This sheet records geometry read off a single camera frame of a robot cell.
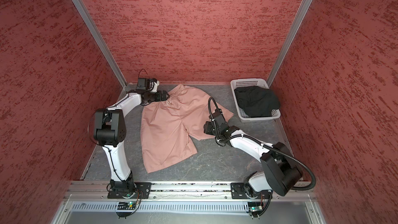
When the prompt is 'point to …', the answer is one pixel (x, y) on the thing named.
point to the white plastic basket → (259, 82)
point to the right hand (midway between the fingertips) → (206, 129)
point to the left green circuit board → (126, 205)
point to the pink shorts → (167, 126)
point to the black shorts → (257, 101)
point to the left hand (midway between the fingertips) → (163, 98)
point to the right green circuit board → (254, 206)
